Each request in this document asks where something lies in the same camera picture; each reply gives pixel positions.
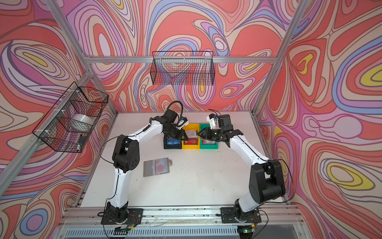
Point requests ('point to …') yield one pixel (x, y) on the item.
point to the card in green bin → (206, 141)
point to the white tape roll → (83, 118)
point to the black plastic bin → (171, 146)
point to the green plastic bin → (202, 126)
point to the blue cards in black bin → (170, 141)
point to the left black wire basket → (68, 124)
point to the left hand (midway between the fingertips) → (188, 137)
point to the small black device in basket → (82, 139)
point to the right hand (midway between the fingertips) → (200, 136)
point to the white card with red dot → (161, 166)
